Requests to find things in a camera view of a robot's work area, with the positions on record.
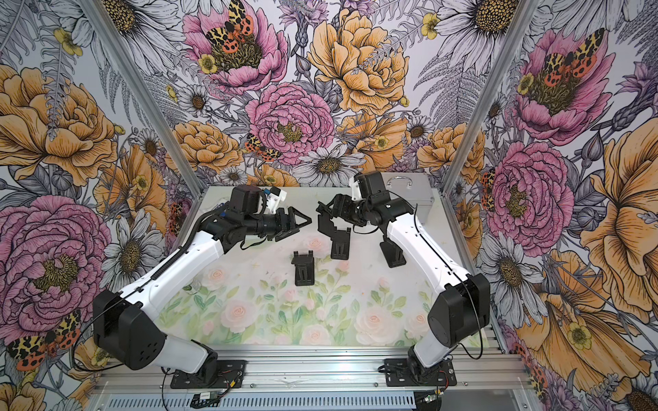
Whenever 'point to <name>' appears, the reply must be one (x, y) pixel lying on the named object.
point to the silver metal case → (414, 187)
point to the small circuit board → (206, 399)
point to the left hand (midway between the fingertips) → (303, 231)
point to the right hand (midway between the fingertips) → (333, 215)
